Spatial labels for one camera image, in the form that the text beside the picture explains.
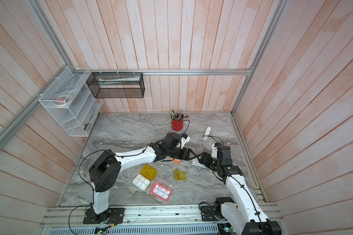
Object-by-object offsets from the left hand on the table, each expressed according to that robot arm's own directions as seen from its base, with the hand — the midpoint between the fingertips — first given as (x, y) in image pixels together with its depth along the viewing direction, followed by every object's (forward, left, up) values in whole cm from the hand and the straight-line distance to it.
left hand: (192, 158), depth 82 cm
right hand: (+2, -5, -2) cm, 6 cm away
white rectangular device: (+25, -13, -9) cm, 30 cm away
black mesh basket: (+40, +47, +21) cm, 65 cm away
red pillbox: (-15, +18, -12) cm, 26 cm away
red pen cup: (+29, +9, -2) cm, 30 cm away
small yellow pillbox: (-5, +7, -12) cm, 15 cm away
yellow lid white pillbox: (-9, +29, -11) cm, 32 cm away
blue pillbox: (+2, -3, -10) cm, 11 cm away
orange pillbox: (-3, +10, +4) cm, 11 cm away
